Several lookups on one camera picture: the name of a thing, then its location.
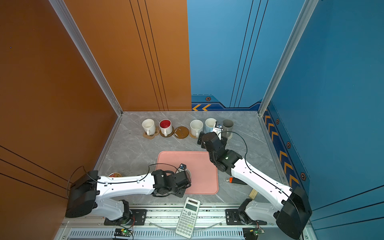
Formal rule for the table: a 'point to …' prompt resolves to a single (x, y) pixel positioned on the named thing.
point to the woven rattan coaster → (192, 136)
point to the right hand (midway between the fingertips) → (207, 134)
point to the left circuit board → (125, 232)
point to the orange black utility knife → (234, 180)
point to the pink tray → (203, 172)
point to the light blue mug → (209, 125)
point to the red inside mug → (165, 127)
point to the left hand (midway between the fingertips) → (183, 188)
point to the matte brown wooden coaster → (168, 135)
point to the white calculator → (187, 219)
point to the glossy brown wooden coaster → (181, 132)
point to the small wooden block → (253, 194)
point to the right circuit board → (252, 233)
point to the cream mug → (196, 127)
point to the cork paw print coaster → (151, 137)
